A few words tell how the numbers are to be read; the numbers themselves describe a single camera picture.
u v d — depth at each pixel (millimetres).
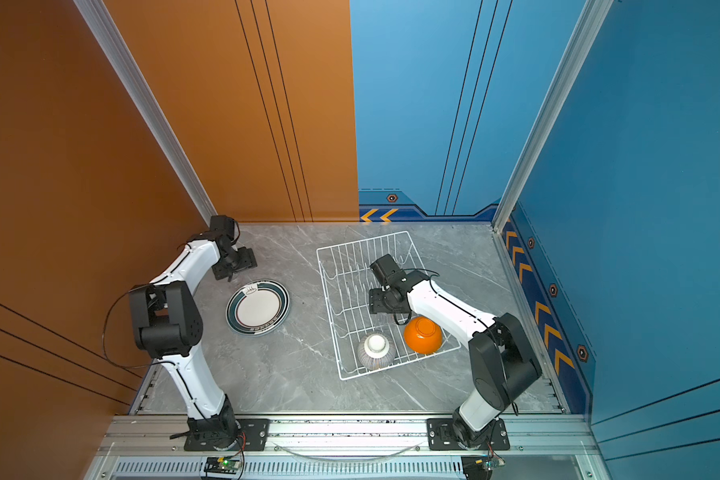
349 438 753
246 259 876
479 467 708
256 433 739
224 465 704
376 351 795
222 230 773
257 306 940
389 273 682
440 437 725
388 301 727
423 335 826
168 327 521
